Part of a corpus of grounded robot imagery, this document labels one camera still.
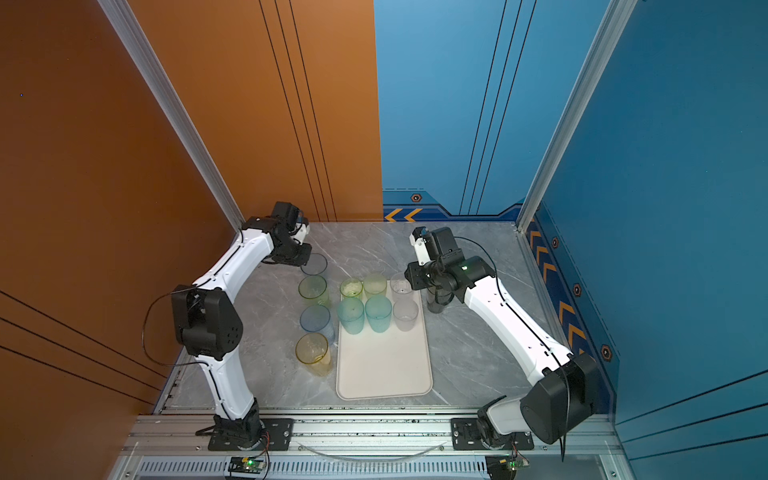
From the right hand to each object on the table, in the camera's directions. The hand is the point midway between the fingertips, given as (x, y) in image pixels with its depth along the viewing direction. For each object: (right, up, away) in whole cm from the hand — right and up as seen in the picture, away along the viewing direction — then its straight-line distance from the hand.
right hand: (409, 272), depth 79 cm
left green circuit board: (-40, -45, -8) cm, 61 cm away
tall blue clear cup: (-25, -13, 0) cm, 28 cm away
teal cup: (-17, -13, +10) cm, 23 cm away
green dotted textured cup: (-10, -5, +16) cm, 20 cm away
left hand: (-32, +4, +13) cm, 35 cm away
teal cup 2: (-9, -12, +9) cm, 17 cm away
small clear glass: (-2, -5, +19) cm, 20 cm away
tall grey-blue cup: (-28, +1, +12) cm, 31 cm away
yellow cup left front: (-25, -20, -2) cm, 32 cm away
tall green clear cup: (-29, -6, +10) cm, 31 cm away
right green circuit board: (+22, -46, -9) cm, 51 cm away
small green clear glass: (-18, -6, +17) cm, 26 cm away
